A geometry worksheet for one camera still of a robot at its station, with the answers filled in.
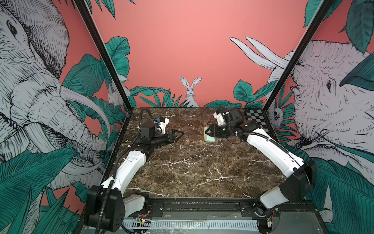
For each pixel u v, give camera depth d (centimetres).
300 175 40
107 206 39
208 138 75
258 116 114
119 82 104
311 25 76
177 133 70
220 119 71
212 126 70
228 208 75
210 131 72
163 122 74
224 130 66
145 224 73
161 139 69
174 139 69
